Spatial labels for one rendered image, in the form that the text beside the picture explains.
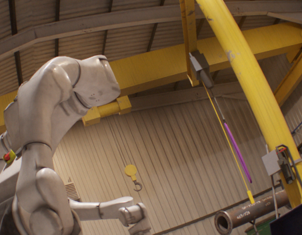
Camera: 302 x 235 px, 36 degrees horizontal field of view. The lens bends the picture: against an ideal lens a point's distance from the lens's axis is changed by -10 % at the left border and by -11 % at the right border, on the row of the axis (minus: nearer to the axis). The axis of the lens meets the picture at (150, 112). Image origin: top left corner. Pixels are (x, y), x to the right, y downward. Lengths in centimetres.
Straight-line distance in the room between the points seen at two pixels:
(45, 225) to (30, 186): 8
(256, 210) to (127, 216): 704
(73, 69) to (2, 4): 1173
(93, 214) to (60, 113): 48
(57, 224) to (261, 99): 407
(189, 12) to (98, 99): 552
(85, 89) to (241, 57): 379
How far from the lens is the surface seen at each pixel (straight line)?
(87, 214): 172
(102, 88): 125
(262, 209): 868
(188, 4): 655
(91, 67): 123
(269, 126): 473
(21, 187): 88
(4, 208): 107
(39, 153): 89
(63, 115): 137
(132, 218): 161
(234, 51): 498
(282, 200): 905
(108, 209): 169
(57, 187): 85
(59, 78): 103
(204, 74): 764
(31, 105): 96
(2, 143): 152
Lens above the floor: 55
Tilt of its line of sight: 20 degrees up
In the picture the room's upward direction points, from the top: 22 degrees counter-clockwise
